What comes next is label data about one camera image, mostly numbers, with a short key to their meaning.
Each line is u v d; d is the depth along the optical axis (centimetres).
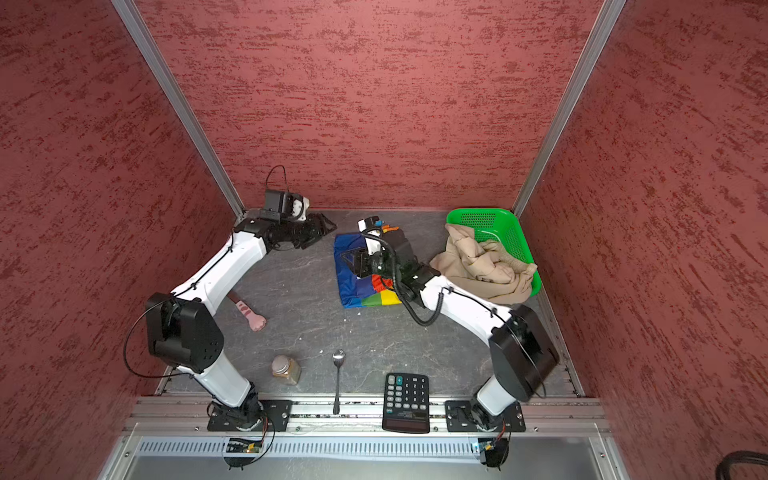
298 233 73
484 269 85
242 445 73
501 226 111
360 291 95
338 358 83
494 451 71
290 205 71
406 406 74
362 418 76
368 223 71
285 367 72
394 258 60
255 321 88
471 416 66
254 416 67
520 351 43
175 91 85
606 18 71
